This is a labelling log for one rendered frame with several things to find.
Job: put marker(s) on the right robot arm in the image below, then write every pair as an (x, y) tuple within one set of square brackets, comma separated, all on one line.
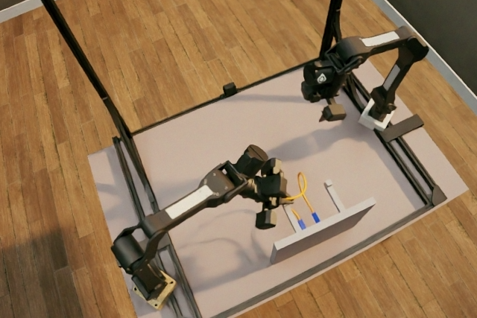
[(214, 189)]

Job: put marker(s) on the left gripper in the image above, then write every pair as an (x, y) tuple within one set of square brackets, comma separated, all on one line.
[(333, 112)]

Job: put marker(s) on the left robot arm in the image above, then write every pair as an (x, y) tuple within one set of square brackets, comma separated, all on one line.
[(354, 51)]

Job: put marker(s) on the yellow cable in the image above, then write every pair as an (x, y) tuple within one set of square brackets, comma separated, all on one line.
[(314, 215)]

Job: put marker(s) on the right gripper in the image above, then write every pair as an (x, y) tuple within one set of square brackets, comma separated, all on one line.
[(267, 219)]

